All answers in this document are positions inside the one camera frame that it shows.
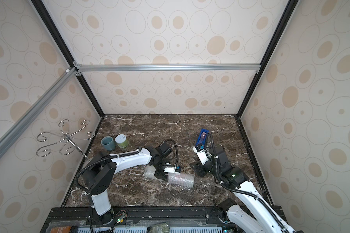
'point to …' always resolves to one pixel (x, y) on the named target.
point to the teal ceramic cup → (108, 142)
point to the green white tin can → (121, 140)
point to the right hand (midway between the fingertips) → (199, 161)
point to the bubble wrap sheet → (184, 180)
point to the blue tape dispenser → (202, 137)
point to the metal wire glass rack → (68, 145)
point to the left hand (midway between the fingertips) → (171, 175)
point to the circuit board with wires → (121, 219)
